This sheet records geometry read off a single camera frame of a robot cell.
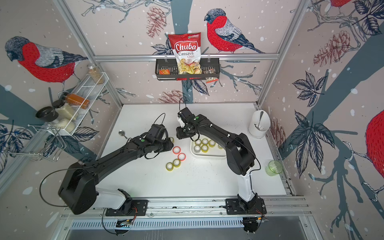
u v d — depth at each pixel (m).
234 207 0.73
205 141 0.98
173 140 0.89
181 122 0.81
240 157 0.50
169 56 0.93
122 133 1.01
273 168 0.88
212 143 0.97
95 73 0.85
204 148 0.95
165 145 0.75
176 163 0.90
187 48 0.81
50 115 0.58
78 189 0.41
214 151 0.95
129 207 0.69
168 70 0.93
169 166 0.88
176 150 0.94
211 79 0.90
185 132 0.76
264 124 0.95
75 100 0.72
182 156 0.92
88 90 0.86
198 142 0.98
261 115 0.95
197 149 0.95
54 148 0.70
